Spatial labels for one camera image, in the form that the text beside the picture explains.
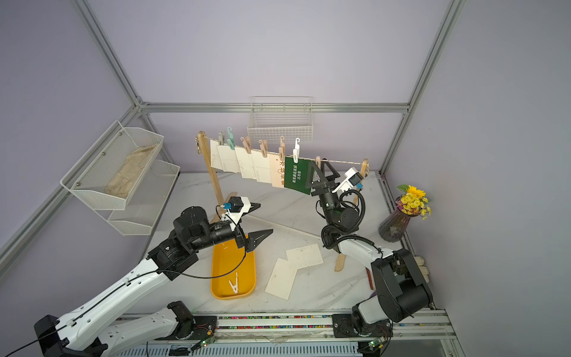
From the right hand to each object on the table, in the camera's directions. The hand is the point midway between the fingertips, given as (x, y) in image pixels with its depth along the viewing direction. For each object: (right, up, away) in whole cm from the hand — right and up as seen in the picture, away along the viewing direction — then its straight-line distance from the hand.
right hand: (314, 164), depth 68 cm
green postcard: (-6, -3, +4) cm, 8 cm away
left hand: (-16, -17, -4) cm, 23 cm away
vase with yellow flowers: (+36, -13, +10) cm, 39 cm away
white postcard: (-2, -36, +23) cm, 43 cm away
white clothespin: (-28, -44, +14) cm, 54 cm away
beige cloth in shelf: (-67, -5, +8) cm, 67 cm away
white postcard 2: (-11, -43, +16) cm, 47 cm away
